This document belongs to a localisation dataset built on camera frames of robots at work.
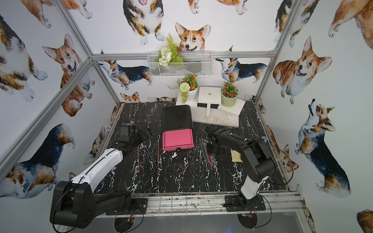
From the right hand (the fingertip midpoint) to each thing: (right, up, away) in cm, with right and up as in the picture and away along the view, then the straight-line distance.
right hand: (211, 152), depth 91 cm
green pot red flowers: (+11, +36, -1) cm, 37 cm away
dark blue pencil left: (-37, -3, 0) cm, 38 cm away
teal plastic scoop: (+37, +7, +7) cm, 38 cm away
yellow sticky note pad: (+15, -3, 0) cm, 15 cm away
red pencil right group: (-1, -3, 0) cm, 3 cm away
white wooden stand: (-1, +28, +14) cm, 31 cm away
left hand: (-40, +14, -3) cm, 43 cm away
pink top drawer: (-23, +9, -7) cm, 26 cm away
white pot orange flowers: (-15, +40, -4) cm, 43 cm away
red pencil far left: (-45, -4, -1) cm, 46 cm away
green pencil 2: (+2, -5, -1) cm, 5 cm away
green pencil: (-4, -1, +2) cm, 4 cm away
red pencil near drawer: (-34, 0, +2) cm, 34 cm away
